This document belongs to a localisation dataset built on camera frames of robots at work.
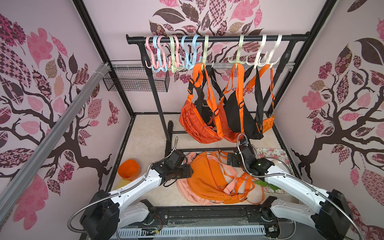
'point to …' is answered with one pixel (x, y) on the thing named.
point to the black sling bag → (253, 125)
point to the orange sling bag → (268, 122)
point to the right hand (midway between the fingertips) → (235, 155)
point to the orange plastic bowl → (129, 169)
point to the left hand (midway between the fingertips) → (189, 175)
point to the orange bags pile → (214, 181)
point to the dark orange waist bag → (193, 124)
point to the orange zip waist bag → (228, 131)
